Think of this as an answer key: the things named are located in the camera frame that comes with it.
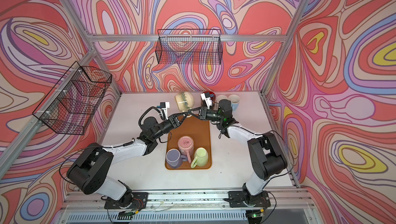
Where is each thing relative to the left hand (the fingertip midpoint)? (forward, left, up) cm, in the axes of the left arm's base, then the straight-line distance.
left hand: (188, 115), depth 76 cm
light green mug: (-16, -6, -16) cm, 23 cm away
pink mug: (-11, +2, -13) cm, 17 cm away
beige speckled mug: (+3, +1, +6) cm, 7 cm away
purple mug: (-16, +8, -16) cm, 24 cm away
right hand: (+1, 0, -2) cm, 2 cm away
